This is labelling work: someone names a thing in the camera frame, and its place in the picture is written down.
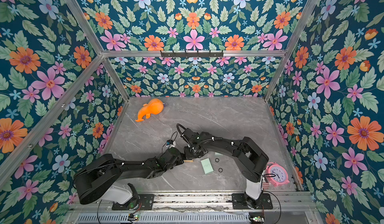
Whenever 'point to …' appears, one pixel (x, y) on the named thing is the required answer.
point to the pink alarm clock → (282, 176)
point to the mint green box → (217, 154)
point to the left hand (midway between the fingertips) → (187, 156)
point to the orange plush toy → (154, 106)
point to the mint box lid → (207, 165)
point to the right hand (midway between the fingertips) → (190, 153)
